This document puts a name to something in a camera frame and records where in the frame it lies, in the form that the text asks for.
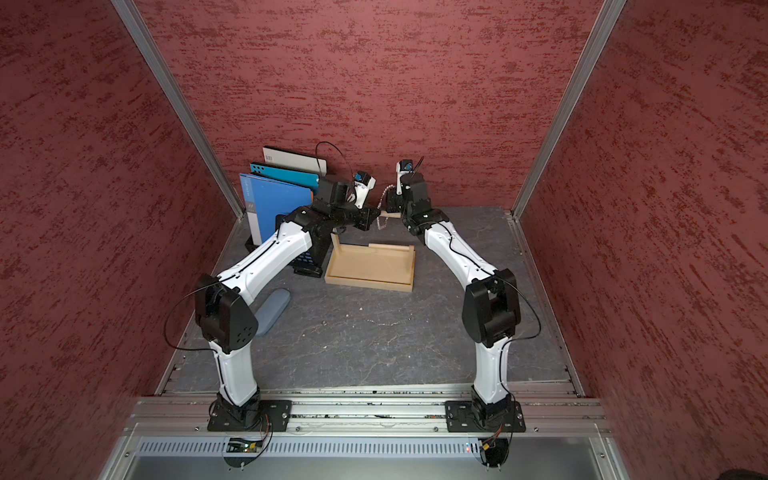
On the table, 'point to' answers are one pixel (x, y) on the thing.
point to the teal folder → (310, 180)
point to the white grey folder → (295, 161)
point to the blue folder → (265, 199)
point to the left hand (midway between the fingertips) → (376, 215)
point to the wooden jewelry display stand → (374, 265)
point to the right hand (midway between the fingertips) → (392, 193)
